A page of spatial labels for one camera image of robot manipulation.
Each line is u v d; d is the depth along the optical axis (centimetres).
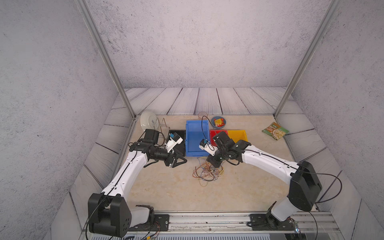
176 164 68
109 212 40
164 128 111
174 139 69
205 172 87
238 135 103
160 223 73
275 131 109
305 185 43
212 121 114
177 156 67
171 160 67
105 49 85
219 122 111
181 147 95
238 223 74
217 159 71
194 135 105
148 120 97
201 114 127
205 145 72
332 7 70
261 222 73
